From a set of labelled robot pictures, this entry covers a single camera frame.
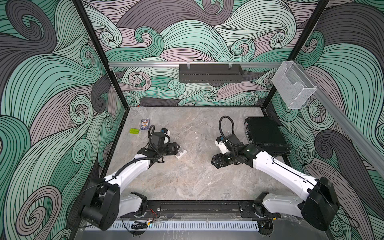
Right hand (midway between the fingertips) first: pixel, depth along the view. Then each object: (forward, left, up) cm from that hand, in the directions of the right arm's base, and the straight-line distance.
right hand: (216, 161), depth 79 cm
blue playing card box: (+33, +47, -8) cm, 58 cm away
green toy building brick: (+27, +55, -8) cm, 61 cm away
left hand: (+10, +24, +1) cm, 26 cm away
